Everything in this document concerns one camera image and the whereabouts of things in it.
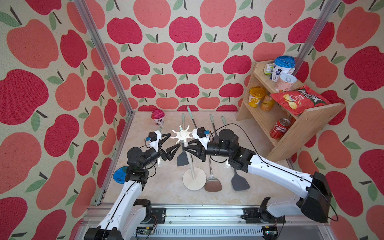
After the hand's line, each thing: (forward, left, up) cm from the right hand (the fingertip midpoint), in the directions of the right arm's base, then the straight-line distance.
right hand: (185, 148), depth 65 cm
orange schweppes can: (+37, -44, -3) cm, 58 cm away
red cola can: (+16, -45, -1) cm, 47 cm away
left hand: (+4, +6, -3) cm, 7 cm away
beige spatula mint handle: (+45, -23, -30) cm, 59 cm away
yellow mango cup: (+42, -37, 0) cm, 56 cm away
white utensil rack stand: (-2, -4, -29) cm, 29 cm away
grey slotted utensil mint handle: (-2, -30, -30) cm, 42 cm away
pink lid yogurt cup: (+37, +26, -21) cm, 50 cm away
